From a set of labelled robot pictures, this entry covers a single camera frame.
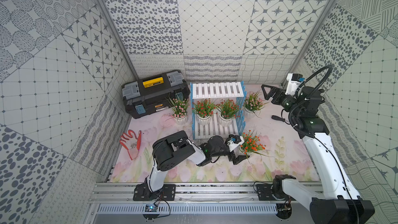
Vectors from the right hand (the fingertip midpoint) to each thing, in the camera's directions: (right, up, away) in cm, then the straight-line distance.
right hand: (268, 89), depth 71 cm
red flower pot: (-30, -11, +15) cm, 35 cm away
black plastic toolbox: (-61, -2, +20) cm, 65 cm away
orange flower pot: (-7, -27, +4) cm, 28 cm away
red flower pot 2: (-16, -12, +17) cm, 26 cm away
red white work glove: (-74, -31, +19) cm, 82 cm away
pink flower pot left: (-44, -10, +17) cm, 49 cm away
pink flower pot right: (0, -7, +21) cm, 22 cm away
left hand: (-7, -32, +5) cm, 33 cm away
